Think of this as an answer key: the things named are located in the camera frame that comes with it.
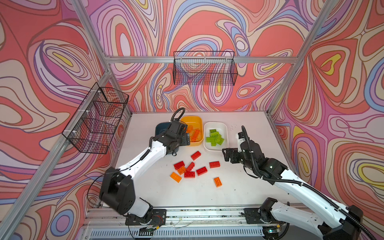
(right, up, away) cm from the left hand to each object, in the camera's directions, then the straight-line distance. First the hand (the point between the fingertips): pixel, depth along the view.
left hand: (184, 138), depth 85 cm
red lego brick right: (+18, -17, +6) cm, 26 cm away
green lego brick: (+19, +4, +20) cm, 28 cm away
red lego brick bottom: (+3, -22, +1) cm, 22 cm away
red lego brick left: (-4, -18, +6) cm, 19 cm away
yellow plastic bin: (+7, +5, +23) cm, 25 cm away
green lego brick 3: (+24, -3, +14) cm, 28 cm away
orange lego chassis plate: (+7, 0, +19) cm, 20 cm away
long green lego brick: (+17, -2, +16) cm, 24 cm away
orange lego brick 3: (+3, +5, +21) cm, 22 cm away
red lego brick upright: (+4, -18, +4) cm, 18 cm away
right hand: (+25, -7, -8) cm, 27 cm away
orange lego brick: (-5, -23, +1) cm, 24 cm away
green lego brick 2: (+19, -5, +14) cm, 24 cm away
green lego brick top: (+20, +1, +17) cm, 27 cm away
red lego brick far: (+7, -12, +9) cm, 16 cm away
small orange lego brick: (-2, -20, +3) cm, 20 cm away
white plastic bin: (+25, +6, +20) cm, 32 cm away
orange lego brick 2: (+19, -25, -1) cm, 32 cm away
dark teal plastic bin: (-17, +6, +14) cm, 23 cm away
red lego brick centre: (+10, -20, +3) cm, 23 cm away
